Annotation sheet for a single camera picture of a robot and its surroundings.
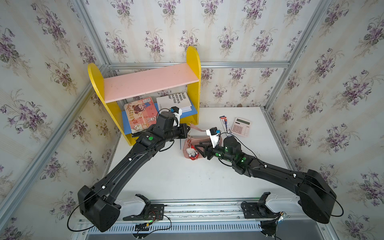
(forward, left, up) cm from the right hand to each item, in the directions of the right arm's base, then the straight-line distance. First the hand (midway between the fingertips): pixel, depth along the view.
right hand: (199, 145), depth 75 cm
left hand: (+4, +3, +7) cm, 9 cm away
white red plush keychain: (0, +3, -9) cm, 9 cm away
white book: (+37, +13, -3) cm, 39 cm away
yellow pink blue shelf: (+40, +46, -6) cm, 61 cm away
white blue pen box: (+29, -20, -19) cm, 40 cm away
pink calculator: (+27, -31, -18) cm, 45 cm away
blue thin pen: (+13, +12, -20) cm, 27 cm away
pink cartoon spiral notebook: (+25, +38, -5) cm, 46 cm away
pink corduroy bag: (+6, +2, -5) cm, 8 cm away
